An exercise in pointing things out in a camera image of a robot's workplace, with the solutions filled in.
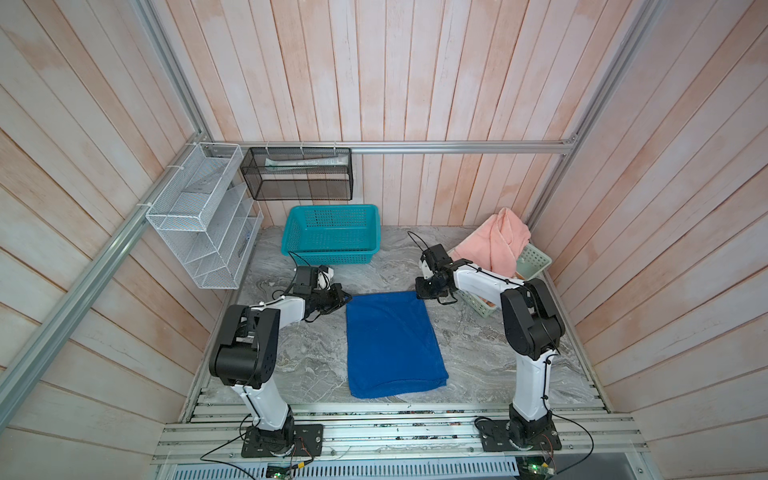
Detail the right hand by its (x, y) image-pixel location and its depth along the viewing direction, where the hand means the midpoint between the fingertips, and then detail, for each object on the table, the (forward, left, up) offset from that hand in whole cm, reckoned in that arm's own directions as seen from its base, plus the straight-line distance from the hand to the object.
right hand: (418, 291), depth 100 cm
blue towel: (-19, +9, -3) cm, 21 cm away
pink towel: (+18, -28, +5) cm, 34 cm away
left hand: (-6, +22, +3) cm, 23 cm away
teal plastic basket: (+27, +33, -1) cm, 43 cm away
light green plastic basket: (+13, -42, 0) cm, 44 cm away
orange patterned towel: (+8, -36, -2) cm, 37 cm away
